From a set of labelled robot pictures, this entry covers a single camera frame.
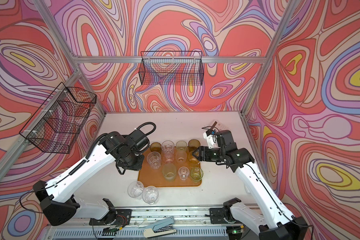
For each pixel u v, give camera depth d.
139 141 0.55
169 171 0.85
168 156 0.91
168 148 0.96
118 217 0.73
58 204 0.40
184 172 0.87
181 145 0.93
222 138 0.55
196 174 0.86
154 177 0.86
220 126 1.09
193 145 0.91
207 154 0.63
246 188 0.45
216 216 0.73
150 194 0.80
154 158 0.93
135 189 0.81
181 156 0.91
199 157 0.64
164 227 0.69
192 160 0.91
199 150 0.64
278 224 0.38
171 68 0.98
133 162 0.58
